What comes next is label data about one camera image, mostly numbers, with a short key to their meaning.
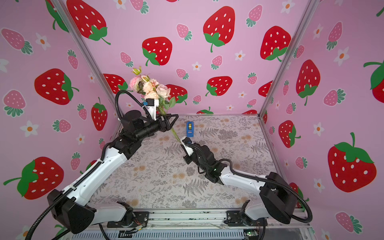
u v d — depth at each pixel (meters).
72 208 0.38
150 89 0.60
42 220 0.35
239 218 0.66
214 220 0.75
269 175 0.46
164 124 0.60
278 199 0.42
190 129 1.08
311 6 0.69
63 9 0.69
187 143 0.63
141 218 0.74
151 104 0.59
